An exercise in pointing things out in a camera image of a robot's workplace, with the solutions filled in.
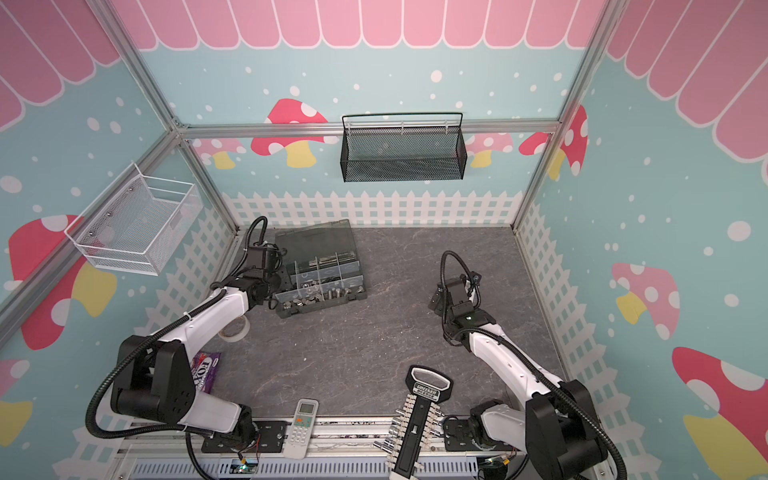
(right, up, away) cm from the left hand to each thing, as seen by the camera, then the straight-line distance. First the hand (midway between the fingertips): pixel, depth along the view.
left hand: (282, 279), depth 91 cm
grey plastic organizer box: (+10, +4, +13) cm, 17 cm away
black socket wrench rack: (+40, -36, -16) cm, 56 cm away
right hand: (+50, -6, -4) cm, 51 cm away
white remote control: (+11, -38, -18) cm, 43 cm away
